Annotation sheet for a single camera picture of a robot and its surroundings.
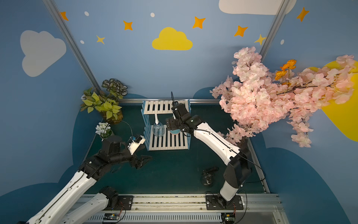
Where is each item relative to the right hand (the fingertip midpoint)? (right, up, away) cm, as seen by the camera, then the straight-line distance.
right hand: (175, 119), depth 82 cm
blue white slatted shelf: (-6, -16, +16) cm, 23 cm away
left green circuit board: (-34, -51, -10) cm, 62 cm away
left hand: (-15, -16, -10) cm, 24 cm away
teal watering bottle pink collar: (-1, -9, +17) cm, 19 cm away
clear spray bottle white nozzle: (-14, -7, +22) cm, 27 cm away
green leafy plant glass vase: (-52, +14, +19) cm, 57 cm away
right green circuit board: (+28, -52, -10) cm, 60 cm away
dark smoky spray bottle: (+17, -31, -10) cm, 36 cm away
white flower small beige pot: (-48, -7, +9) cm, 50 cm away
